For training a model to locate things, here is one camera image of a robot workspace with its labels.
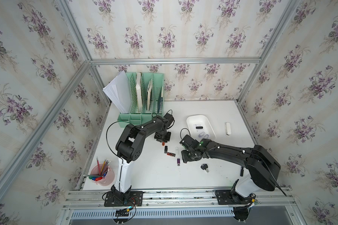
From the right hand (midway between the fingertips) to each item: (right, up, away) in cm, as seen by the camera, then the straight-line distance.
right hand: (186, 157), depth 85 cm
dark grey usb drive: (-13, +3, +6) cm, 15 cm away
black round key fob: (+10, -4, -3) cm, 12 cm away
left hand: (-13, +7, +11) cm, 19 cm away
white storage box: (+6, +22, +17) cm, 28 cm away
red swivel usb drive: (-10, +1, +4) cm, 10 cm away
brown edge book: (-25, +47, +16) cm, 55 cm away
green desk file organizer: (-28, +38, +19) cm, 51 cm away
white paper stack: (-46, +44, +12) cm, 65 cm away
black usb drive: (+11, +17, +17) cm, 26 cm away
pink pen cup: (-48, -3, -10) cm, 49 cm away
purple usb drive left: (-5, -3, +1) cm, 6 cm away
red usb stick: (-15, +7, +9) cm, 19 cm away
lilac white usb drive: (+12, +13, +13) cm, 22 cm away
